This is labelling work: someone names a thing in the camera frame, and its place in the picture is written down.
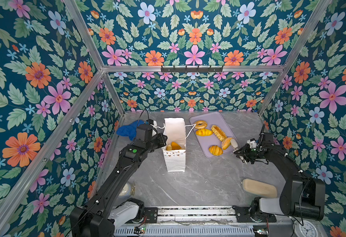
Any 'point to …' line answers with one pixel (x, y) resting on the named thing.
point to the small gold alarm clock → (127, 190)
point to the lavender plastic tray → (214, 118)
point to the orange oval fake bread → (175, 146)
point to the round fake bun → (226, 142)
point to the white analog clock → (308, 229)
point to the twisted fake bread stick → (218, 133)
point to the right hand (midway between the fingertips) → (235, 152)
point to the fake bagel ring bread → (200, 124)
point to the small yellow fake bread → (204, 132)
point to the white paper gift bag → (174, 151)
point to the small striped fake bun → (215, 150)
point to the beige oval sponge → (259, 188)
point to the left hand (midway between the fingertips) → (169, 134)
